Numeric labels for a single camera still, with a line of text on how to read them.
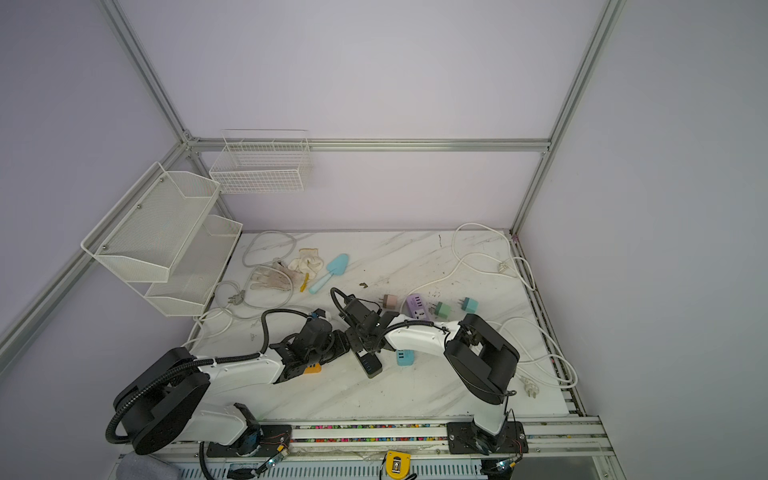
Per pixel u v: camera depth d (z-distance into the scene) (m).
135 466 0.68
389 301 0.98
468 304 0.98
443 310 0.96
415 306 0.96
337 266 1.10
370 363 0.84
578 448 0.74
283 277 1.04
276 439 0.74
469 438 0.73
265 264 1.09
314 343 0.69
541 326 0.97
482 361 0.46
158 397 0.46
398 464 0.69
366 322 0.68
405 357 0.86
